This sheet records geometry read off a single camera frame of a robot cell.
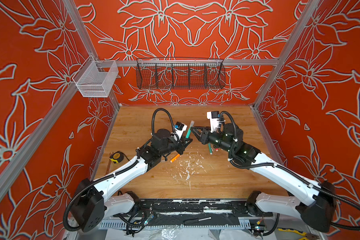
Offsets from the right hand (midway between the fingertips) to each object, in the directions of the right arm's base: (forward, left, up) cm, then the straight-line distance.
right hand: (189, 129), depth 66 cm
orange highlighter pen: (0, +8, -31) cm, 32 cm away
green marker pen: (+1, 0, -2) cm, 2 cm away
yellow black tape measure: (0, +43, -28) cm, 51 cm away
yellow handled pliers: (-38, -52, -32) cm, 72 cm away
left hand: (+1, -1, -9) cm, 9 cm away
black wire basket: (+49, +5, -3) cm, 49 cm away
